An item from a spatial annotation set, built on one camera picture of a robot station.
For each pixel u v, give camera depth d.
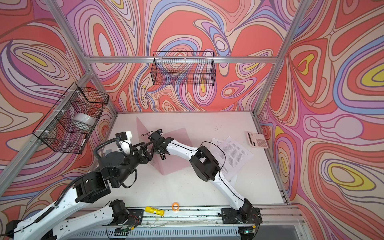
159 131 0.88
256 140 1.01
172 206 0.76
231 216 0.74
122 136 0.52
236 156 0.95
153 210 0.74
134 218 0.72
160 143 0.73
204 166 0.61
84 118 0.72
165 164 0.91
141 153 0.54
